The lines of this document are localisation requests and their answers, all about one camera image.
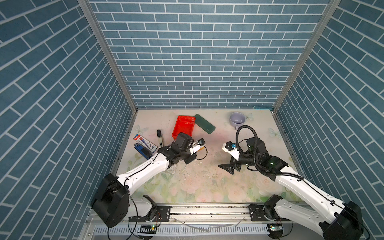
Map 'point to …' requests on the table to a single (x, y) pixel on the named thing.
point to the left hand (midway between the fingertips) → (194, 149)
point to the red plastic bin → (184, 124)
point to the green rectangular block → (204, 124)
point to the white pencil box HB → (145, 143)
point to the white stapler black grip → (159, 135)
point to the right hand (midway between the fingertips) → (220, 153)
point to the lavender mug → (237, 119)
